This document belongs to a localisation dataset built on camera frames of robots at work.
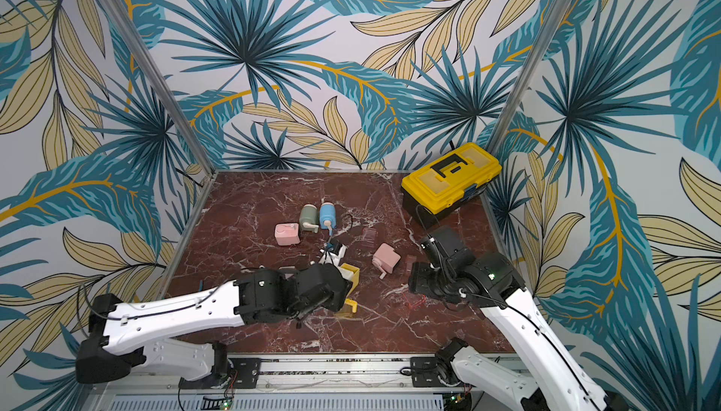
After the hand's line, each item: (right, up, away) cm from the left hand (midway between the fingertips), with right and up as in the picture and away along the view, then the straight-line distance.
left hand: (342, 289), depth 68 cm
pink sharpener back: (-20, +10, +27) cm, 35 cm away
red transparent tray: (+21, -9, +19) cm, 29 cm away
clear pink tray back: (+7, +8, +32) cm, 34 cm away
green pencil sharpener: (-14, +15, +29) cm, 36 cm away
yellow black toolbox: (+30, +26, +25) cm, 47 cm away
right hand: (+18, +2, -2) cm, 18 cm away
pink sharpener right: (+12, +3, +22) cm, 26 cm away
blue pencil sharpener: (-7, +16, +30) cm, 34 cm away
